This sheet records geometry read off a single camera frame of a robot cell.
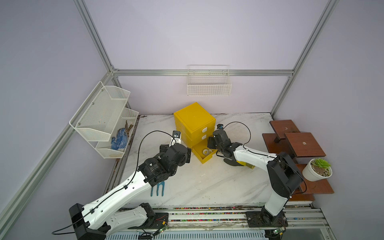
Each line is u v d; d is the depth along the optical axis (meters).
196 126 0.86
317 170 0.66
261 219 0.73
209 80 0.96
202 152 0.97
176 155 0.50
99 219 0.38
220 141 0.71
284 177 0.47
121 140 0.87
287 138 0.79
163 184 0.86
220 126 0.82
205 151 0.97
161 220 0.73
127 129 0.93
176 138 0.60
